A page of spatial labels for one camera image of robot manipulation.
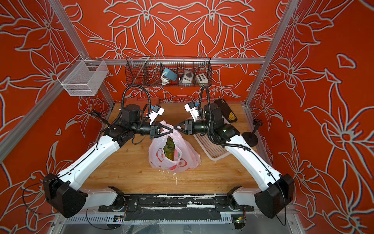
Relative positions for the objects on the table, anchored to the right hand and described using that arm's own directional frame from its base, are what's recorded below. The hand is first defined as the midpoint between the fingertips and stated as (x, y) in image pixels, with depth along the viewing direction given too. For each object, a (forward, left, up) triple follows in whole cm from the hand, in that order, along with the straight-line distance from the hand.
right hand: (174, 128), depth 64 cm
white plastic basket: (0, -20, -21) cm, 29 cm away
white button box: (+43, -15, -3) cm, 46 cm away
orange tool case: (+47, +33, -30) cm, 64 cm away
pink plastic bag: (-7, -5, -16) cm, 18 cm away
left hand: (-1, +1, -1) cm, 2 cm away
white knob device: (+41, -5, -1) cm, 41 cm away
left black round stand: (+15, +46, -8) cm, 49 cm away
